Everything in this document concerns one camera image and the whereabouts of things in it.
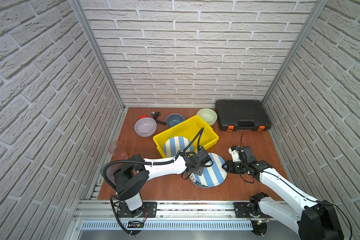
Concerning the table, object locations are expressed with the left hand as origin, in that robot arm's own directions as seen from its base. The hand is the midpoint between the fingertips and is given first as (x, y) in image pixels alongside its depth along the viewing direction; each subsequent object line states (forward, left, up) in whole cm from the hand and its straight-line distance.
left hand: (200, 166), depth 84 cm
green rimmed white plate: (-6, +5, -2) cm, 8 cm away
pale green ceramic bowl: (+39, -12, -1) cm, 41 cm away
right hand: (0, -14, 0) cm, 14 cm away
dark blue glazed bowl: (+37, +16, -2) cm, 41 cm away
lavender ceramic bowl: (+32, +36, -3) cm, 48 cm away
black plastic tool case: (+38, -30, +1) cm, 48 cm away
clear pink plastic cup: (+16, +53, -5) cm, 55 cm away
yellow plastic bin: (+27, +4, 0) cm, 28 cm away
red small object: (+42, +39, -2) cm, 57 cm away
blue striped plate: (-5, -8, -2) cm, 10 cm away
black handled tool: (+44, +30, -4) cm, 53 cm away
